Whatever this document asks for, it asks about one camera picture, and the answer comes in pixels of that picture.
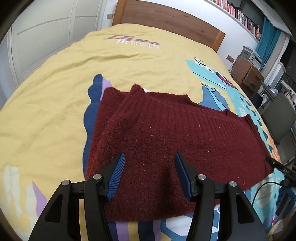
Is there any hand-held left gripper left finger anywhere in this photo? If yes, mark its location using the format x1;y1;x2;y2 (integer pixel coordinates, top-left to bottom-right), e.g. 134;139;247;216
29;152;126;241

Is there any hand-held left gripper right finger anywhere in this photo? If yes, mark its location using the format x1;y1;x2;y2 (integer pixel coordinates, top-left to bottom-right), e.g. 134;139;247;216
174;152;266;241

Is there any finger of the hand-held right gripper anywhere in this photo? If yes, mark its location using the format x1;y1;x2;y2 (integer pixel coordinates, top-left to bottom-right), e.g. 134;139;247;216
265;156;296;181

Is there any dark red knit sweater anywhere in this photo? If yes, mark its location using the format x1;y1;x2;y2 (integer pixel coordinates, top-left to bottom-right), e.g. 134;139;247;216
84;85;275;222

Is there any grey-green office chair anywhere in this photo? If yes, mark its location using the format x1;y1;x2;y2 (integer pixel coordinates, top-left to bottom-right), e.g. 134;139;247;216
262;93;296;163

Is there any black backpack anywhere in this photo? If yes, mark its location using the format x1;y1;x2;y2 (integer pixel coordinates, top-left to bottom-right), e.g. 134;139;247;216
251;94;264;109

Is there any yellow dinosaur printed blanket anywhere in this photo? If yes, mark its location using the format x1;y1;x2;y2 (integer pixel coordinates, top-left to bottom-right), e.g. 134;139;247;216
0;23;286;241

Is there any white cabinet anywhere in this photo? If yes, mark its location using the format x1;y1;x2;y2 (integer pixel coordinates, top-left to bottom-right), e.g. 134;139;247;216
269;61;286;90

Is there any wooden nightstand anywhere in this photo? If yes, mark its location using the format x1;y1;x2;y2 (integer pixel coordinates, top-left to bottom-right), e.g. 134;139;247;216
231;56;265;93

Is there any white printer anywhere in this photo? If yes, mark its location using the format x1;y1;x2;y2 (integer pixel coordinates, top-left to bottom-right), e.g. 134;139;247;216
251;52;263;70

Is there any teal curtain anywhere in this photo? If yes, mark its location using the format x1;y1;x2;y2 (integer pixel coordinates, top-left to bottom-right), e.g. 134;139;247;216
255;17;281;70

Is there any row of books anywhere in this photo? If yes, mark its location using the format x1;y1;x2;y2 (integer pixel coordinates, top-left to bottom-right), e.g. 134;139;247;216
209;0;263;39

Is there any wooden bed headboard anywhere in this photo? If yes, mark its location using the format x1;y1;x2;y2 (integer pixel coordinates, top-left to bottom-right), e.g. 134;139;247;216
112;0;226;52

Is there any white wardrobe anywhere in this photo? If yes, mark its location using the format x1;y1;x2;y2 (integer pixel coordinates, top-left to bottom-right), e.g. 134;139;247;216
7;0;107;86

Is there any black cable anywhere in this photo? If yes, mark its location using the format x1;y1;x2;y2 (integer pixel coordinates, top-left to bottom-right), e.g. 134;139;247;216
252;181;284;205

